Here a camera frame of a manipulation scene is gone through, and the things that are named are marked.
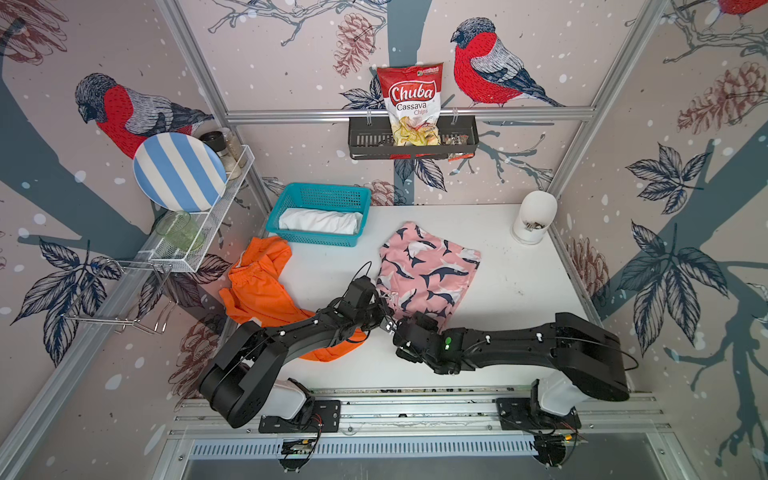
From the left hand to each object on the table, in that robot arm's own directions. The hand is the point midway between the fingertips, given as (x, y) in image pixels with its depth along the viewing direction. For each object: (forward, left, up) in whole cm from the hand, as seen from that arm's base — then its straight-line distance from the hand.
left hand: (400, 306), depth 86 cm
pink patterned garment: (+16, -7, -6) cm, 18 cm away
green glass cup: (+7, +54, +27) cm, 61 cm away
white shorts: (+34, +28, 0) cm, 45 cm away
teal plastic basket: (+48, +31, -1) cm, 57 cm away
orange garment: (+5, +45, -3) cm, 46 cm away
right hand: (-6, -2, -2) cm, 6 cm away
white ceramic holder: (+36, -51, +4) cm, 63 cm away
